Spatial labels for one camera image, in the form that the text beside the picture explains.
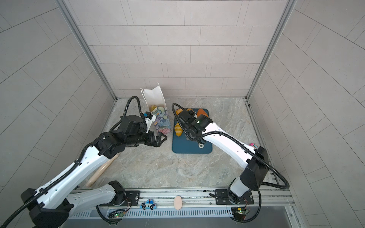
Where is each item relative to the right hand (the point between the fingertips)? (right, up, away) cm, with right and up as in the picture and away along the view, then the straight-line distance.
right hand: (192, 134), depth 78 cm
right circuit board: (+23, -37, -10) cm, 44 cm away
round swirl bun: (-9, +12, +25) cm, 29 cm away
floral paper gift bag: (-25, +22, +14) cm, 36 cm away
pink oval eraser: (-7, -32, -9) cm, 34 cm away
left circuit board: (-34, -34, -13) cm, 50 cm away
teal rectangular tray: (-6, -9, +12) cm, 16 cm away
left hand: (-14, +1, -10) cm, 17 cm away
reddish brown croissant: (+7, +12, +30) cm, 33 cm away
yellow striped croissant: (-9, 0, +16) cm, 19 cm away
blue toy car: (-21, -32, -10) cm, 40 cm away
